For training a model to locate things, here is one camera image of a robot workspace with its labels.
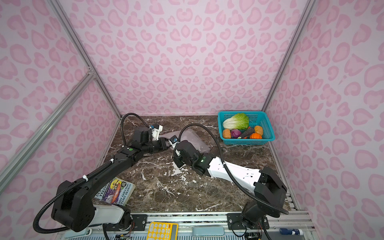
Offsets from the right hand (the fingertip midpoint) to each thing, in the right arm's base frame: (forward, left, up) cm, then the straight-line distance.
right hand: (175, 151), depth 78 cm
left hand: (+5, +1, +2) cm, 6 cm away
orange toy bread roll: (+26, -53, -14) cm, 61 cm away
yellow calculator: (-33, +5, -16) cm, 37 cm away
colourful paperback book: (-16, +32, -17) cm, 40 cm away
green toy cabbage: (+30, -39, -10) cm, 50 cm away
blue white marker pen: (-32, -56, -17) cm, 66 cm away
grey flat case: (-32, -17, -16) cm, 40 cm away
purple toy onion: (+23, -36, -14) cm, 45 cm away
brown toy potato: (+22, -30, -14) cm, 40 cm away
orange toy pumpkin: (+20, -49, -12) cm, 54 cm away
